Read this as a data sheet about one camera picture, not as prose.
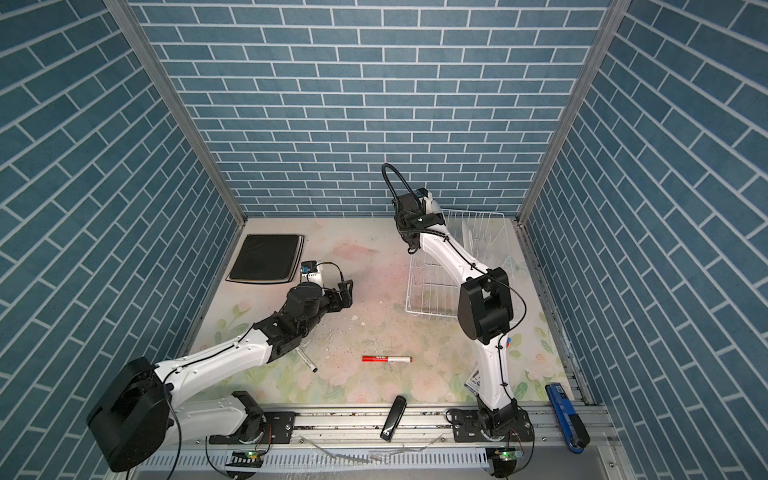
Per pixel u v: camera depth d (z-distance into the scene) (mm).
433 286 1025
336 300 752
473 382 806
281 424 742
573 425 711
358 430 753
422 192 838
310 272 713
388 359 843
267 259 1023
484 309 535
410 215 736
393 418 735
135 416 404
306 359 845
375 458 705
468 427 736
